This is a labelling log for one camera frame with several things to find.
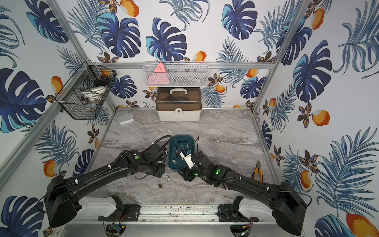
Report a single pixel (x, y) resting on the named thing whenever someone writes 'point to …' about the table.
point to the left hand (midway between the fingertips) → (163, 169)
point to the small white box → (126, 118)
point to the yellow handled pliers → (258, 169)
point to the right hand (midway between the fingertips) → (182, 167)
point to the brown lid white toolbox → (178, 103)
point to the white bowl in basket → (95, 94)
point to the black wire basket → (88, 76)
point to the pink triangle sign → (159, 77)
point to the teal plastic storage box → (177, 144)
